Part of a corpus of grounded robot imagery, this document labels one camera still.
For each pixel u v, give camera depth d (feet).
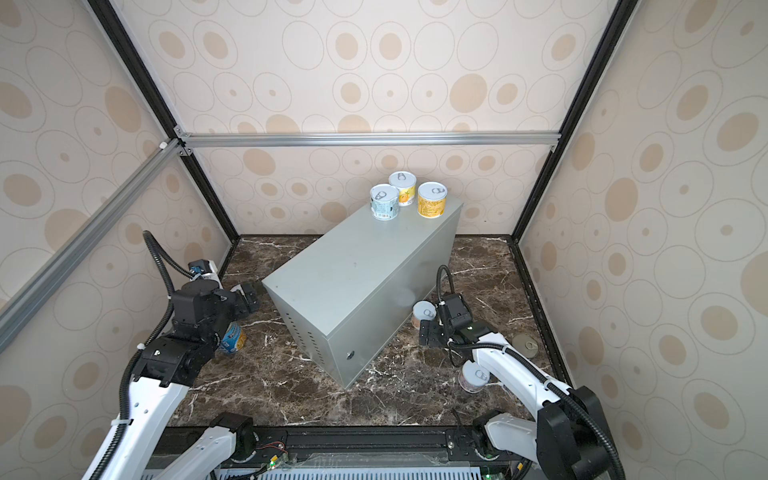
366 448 2.45
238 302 2.08
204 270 1.90
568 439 1.31
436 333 2.53
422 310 3.03
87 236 2.05
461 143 5.22
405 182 2.59
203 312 1.64
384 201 2.40
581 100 2.69
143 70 2.51
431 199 2.44
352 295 2.05
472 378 2.61
